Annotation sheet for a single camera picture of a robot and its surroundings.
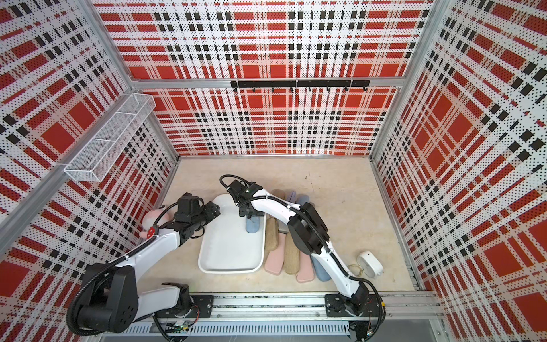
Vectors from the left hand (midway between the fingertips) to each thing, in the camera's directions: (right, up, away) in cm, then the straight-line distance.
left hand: (216, 210), depth 91 cm
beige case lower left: (+24, -9, -5) cm, 26 cm away
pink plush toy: (-30, -5, 0) cm, 30 cm away
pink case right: (+38, -23, -11) cm, 45 cm away
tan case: (+32, -16, -12) cm, 38 cm away
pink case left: (+26, -18, -10) cm, 33 cm away
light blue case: (+38, +4, +9) cm, 39 cm away
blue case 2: (+44, -22, -12) cm, 50 cm away
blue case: (+16, -6, 0) cm, 17 cm away
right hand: (+15, -1, +4) cm, 16 cm away
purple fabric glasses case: (+33, +6, +3) cm, 33 cm away
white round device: (+61, -17, -15) cm, 65 cm away
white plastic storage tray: (+5, -16, 0) cm, 17 cm away
